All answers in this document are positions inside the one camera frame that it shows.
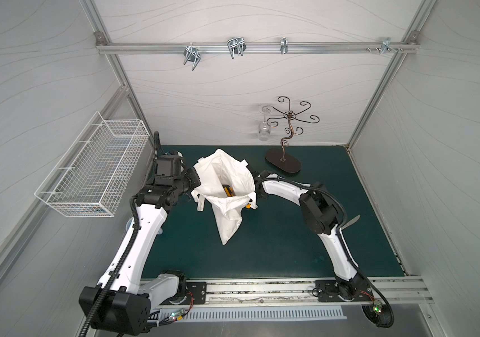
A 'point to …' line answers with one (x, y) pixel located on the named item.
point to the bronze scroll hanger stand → (276, 156)
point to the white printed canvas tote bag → (212, 173)
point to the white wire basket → (91, 178)
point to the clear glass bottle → (264, 128)
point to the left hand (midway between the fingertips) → (197, 175)
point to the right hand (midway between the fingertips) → (244, 195)
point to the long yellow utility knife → (229, 191)
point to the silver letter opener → (350, 222)
